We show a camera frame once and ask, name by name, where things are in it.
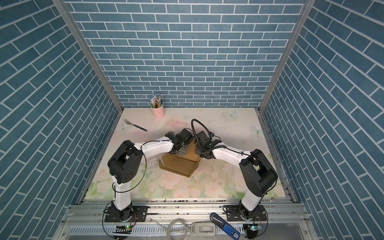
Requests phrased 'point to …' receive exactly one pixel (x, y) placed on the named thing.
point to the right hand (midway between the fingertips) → (197, 149)
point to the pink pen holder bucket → (158, 112)
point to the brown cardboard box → (185, 165)
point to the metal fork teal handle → (137, 126)
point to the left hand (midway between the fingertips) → (180, 149)
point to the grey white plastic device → (203, 229)
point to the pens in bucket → (155, 102)
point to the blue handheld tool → (231, 231)
